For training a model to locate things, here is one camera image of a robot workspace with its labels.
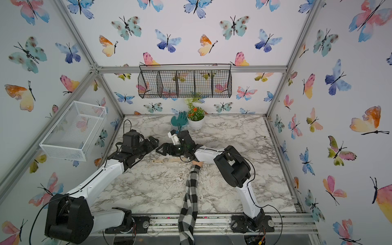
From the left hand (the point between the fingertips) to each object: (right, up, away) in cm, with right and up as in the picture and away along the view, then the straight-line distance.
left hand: (155, 142), depth 86 cm
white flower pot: (+21, +10, +24) cm, 34 cm away
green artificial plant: (+21, +17, +13) cm, 30 cm away
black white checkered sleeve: (+19, -33, -11) cm, 40 cm away
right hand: (+3, -5, 0) cm, 6 cm away
